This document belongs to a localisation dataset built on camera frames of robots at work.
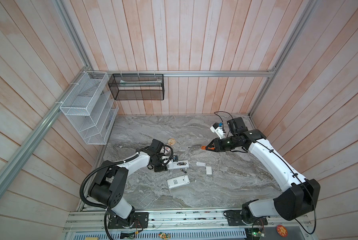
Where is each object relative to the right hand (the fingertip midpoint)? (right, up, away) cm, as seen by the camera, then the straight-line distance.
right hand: (208, 147), depth 77 cm
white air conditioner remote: (-16, -21, +8) cm, 27 cm away
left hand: (-24, -13, +14) cm, 31 cm away
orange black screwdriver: (-2, 0, 0) cm, 2 cm away
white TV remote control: (-15, -12, +13) cm, 23 cm away
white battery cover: (+3, -16, +13) cm, 21 cm away
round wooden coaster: (-20, +1, +27) cm, 34 cm away
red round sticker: (+34, -39, -7) cm, 52 cm away
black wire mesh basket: (-44, +40, +27) cm, 66 cm away
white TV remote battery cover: (-1, -13, +16) cm, 21 cm away
